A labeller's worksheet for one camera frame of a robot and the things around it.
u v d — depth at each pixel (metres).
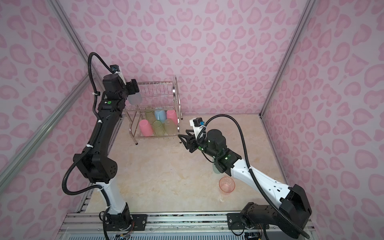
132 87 0.73
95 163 0.49
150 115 1.07
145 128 0.98
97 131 0.52
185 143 0.65
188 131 0.71
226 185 0.85
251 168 0.48
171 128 0.98
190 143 0.60
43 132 0.64
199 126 0.59
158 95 1.14
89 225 0.74
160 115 1.03
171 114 1.02
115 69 0.66
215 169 0.57
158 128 0.98
